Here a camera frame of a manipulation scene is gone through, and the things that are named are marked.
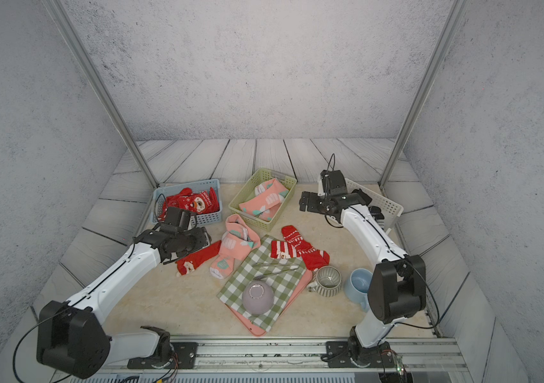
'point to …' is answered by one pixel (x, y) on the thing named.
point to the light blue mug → (356, 287)
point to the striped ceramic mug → (329, 282)
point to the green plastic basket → (247, 191)
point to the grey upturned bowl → (258, 298)
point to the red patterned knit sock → (313, 258)
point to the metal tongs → (293, 267)
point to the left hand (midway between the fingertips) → (209, 240)
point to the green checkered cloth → (284, 274)
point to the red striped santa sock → (281, 250)
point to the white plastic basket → (390, 211)
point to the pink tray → (258, 331)
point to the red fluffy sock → (184, 199)
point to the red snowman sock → (206, 201)
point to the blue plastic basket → (159, 195)
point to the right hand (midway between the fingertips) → (312, 201)
